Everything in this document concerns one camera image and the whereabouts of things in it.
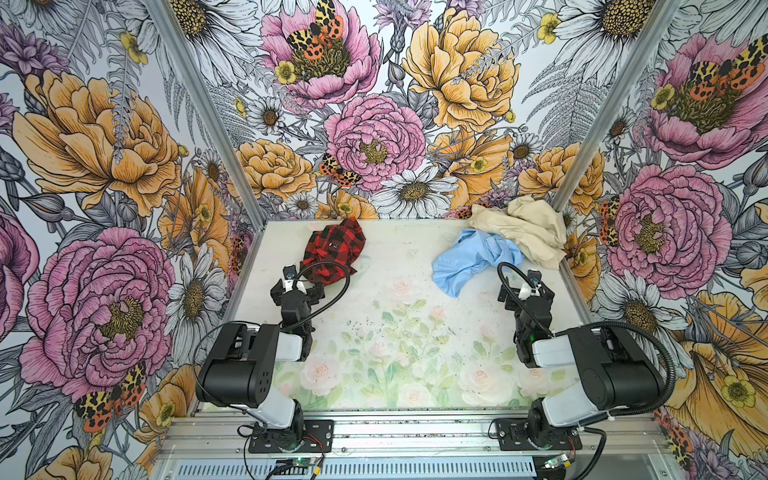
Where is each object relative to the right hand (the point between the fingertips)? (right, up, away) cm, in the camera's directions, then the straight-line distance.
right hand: (522, 286), depth 92 cm
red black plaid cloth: (-59, +10, +11) cm, 61 cm away
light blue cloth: (-18, +4, +10) cm, 21 cm away
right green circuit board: (-1, -39, -20) cm, 44 cm away
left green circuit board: (-60, -38, -21) cm, 74 cm away
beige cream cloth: (+11, +19, +16) cm, 27 cm away
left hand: (-67, +1, +1) cm, 67 cm away
